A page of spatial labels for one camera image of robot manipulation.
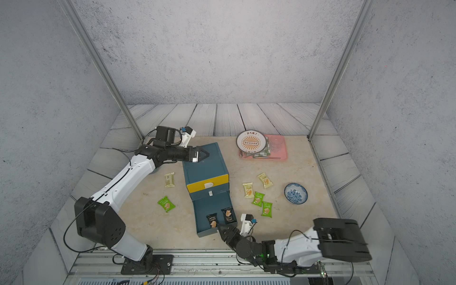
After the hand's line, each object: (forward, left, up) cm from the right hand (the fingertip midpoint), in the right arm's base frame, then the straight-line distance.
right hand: (218, 232), depth 72 cm
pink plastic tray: (+52, -31, -8) cm, 61 cm away
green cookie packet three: (+14, -22, -10) cm, 28 cm away
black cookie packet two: (+10, -4, -8) cm, 14 cm away
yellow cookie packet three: (+24, -13, -10) cm, 29 cm away
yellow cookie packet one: (+29, +30, -8) cm, 43 cm away
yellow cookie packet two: (+30, -23, -10) cm, 39 cm away
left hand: (+28, +7, +15) cm, 33 cm away
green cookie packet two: (+19, -18, -9) cm, 28 cm away
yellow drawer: (+17, +5, +10) cm, 20 cm away
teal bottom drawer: (+13, +5, -7) cm, 15 cm away
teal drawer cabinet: (+27, +3, +8) cm, 28 cm away
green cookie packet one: (+15, +27, -8) cm, 32 cm away
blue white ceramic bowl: (+22, -38, -10) cm, 45 cm away
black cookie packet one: (+9, +4, -8) cm, 13 cm away
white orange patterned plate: (+58, -16, -8) cm, 61 cm away
